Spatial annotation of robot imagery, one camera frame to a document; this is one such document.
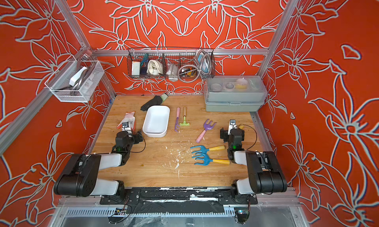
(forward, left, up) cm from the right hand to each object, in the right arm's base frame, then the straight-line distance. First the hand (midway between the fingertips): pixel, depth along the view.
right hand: (229, 127), depth 92 cm
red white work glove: (+10, +69, -5) cm, 70 cm away
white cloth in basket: (+26, +47, +27) cm, 60 cm away
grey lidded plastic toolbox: (+23, -6, +8) cm, 25 cm away
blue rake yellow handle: (-13, +16, -7) cm, 22 cm away
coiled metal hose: (+22, +25, +25) cm, 41 cm away
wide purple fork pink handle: (+4, +14, -6) cm, 15 cm away
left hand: (-3, +62, -1) cm, 62 cm away
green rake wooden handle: (+14, +29, -6) cm, 33 cm away
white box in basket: (+26, +59, +27) cm, 70 cm away
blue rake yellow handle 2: (-20, +16, -5) cm, 26 cm away
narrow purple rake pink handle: (+4, +34, -5) cm, 35 cm away
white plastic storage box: (+8, +49, -6) cm, 51 cm away
